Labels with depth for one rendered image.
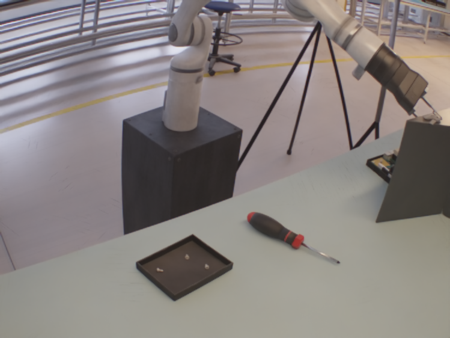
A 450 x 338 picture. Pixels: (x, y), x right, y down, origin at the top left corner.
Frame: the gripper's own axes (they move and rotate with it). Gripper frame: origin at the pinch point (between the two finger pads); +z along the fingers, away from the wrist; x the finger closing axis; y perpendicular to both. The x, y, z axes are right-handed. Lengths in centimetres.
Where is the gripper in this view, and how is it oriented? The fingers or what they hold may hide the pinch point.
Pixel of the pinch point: (436, 124)
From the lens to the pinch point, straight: 85.3
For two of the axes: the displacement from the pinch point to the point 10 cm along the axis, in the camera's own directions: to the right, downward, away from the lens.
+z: 7.4, 6.5, -1.5
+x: 6.6, -7.5, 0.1
